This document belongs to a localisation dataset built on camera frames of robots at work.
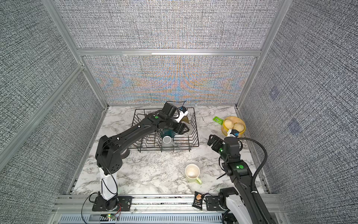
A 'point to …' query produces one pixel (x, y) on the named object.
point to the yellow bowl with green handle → (234, 119)
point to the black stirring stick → (223, 175)
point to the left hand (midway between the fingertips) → (187, 126)
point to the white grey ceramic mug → (167, 143)
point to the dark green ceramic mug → (166, 132)
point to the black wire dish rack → (154, 141)
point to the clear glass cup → (189, 126)
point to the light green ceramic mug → (192, 172)
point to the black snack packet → (198, 200)
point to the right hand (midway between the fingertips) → (216, 135)
